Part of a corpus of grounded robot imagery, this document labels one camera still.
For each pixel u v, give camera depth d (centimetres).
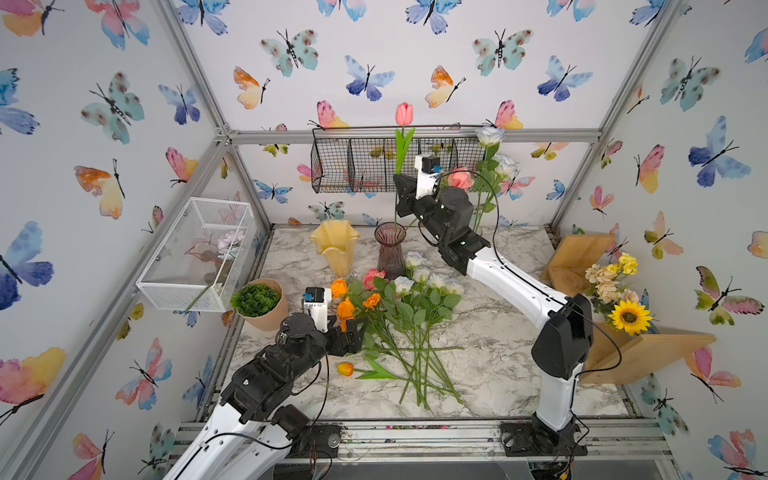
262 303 86
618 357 46
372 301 91
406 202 65
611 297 76
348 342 61
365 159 98
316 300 59
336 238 94
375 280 98
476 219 114
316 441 73
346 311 93
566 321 48
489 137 82
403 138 65
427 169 60
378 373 83
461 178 73
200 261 72
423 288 101
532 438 72
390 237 96
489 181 86
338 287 98
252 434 45
